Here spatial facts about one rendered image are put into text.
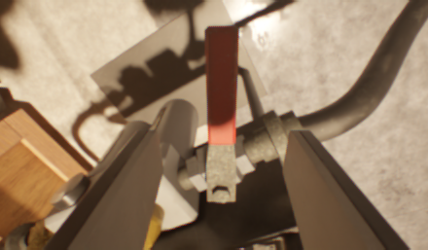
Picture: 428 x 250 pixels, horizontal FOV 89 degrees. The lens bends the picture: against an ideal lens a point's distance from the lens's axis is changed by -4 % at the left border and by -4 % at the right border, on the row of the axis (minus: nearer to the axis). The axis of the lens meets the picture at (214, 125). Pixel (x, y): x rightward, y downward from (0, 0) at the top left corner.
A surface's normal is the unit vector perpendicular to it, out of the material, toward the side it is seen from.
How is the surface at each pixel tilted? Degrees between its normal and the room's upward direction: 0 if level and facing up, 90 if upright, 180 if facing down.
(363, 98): 49
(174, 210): 0
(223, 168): 0
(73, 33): 0
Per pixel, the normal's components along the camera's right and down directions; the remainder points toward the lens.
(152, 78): -0.03, 0.50
